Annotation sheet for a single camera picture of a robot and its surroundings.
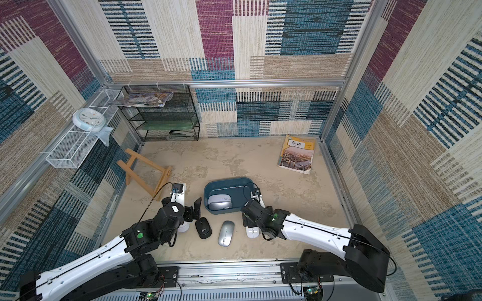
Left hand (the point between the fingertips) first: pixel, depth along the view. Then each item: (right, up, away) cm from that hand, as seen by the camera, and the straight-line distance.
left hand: (191, 197), depth 76 cm
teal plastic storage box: (+19, -1, +23) cm, 30 cm away
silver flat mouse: (+9, -6, +17) cm, 20 cm away
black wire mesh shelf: (-18, +37, +36) cm, 55 cm away
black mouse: (+3, -15, +7) cm, 17 cm away
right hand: (+25, -8, +7) cm, 27 cm away
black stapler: (-18, +30, +35) cm, 49 cm away
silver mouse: (+13, -17, +7) cm, 23 cm away
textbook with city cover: (+52, +18, +36) cm, 66 cm away
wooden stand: (-23, -3, +21) cm, 31 cm away
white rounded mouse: (+25, -17, +7) cm, 31 cm away
